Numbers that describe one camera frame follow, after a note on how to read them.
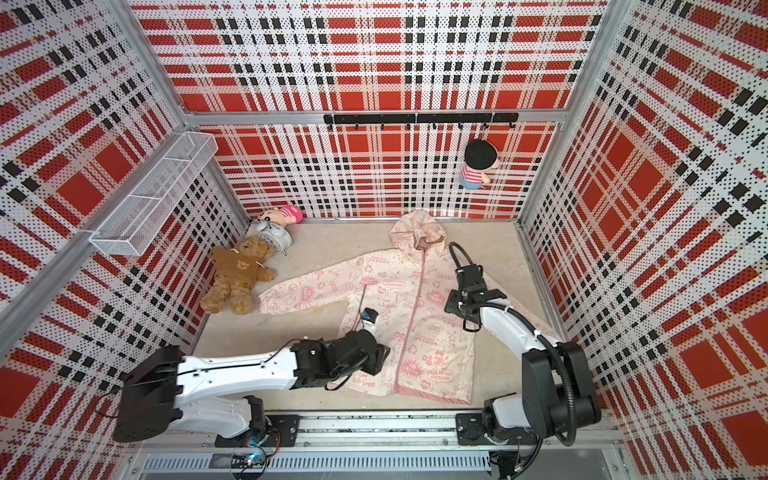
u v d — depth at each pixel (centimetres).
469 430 73
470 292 69
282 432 73
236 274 97
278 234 104
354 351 57
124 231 68
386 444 73
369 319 69
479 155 93
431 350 86
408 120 91
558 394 42
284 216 115
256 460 69
